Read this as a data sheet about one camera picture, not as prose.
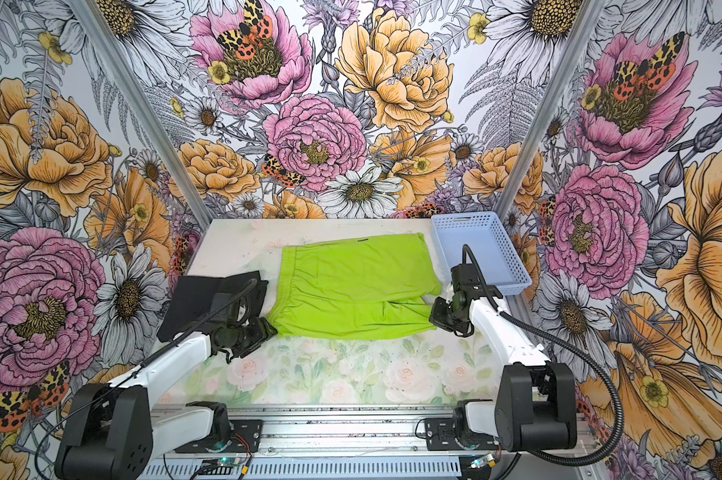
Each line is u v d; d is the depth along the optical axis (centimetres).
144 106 88
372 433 76
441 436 73
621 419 38
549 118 90
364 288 102
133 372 46
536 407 42
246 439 73
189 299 104
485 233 120
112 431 41
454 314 72
